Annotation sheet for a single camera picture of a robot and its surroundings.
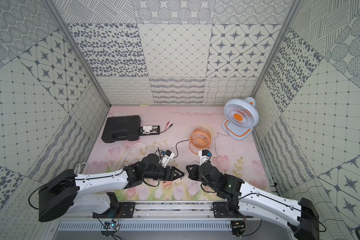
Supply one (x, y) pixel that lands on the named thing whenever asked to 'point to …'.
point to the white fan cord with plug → (214, 140)
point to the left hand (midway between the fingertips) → (183, 171)
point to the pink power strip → (166, 183)
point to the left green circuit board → (110, 228)
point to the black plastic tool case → (121, 128)
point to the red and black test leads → (166, 125)
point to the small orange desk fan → (200, 138)
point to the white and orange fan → (241, 117)
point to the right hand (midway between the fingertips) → (186, 168)
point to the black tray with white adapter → (149, 129)
